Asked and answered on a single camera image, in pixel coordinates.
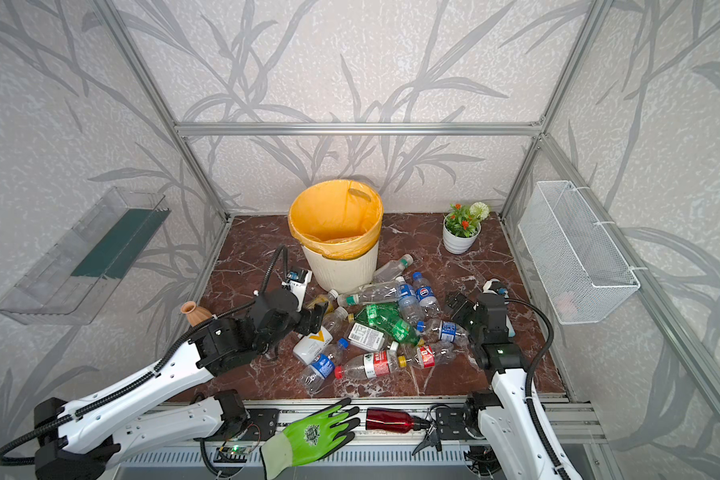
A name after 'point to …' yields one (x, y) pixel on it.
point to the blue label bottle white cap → (408, 302)
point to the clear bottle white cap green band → (391, 270)
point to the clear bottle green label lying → (377, 293)
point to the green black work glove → (309, 441)
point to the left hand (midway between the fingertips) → (319, 292)
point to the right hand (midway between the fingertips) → (458, 292)
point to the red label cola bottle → (371, 365)
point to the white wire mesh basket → (583, 274)
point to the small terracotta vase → (195, 315)
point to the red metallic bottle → (394, 420)
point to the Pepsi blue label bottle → (425, 294)
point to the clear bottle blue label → (322, 366)
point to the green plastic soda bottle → (386, 318)
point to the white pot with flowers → (461, 227)
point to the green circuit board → (232, 454)
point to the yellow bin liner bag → (340, 219)
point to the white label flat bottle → (365, 337)
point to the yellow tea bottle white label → (308, 348)
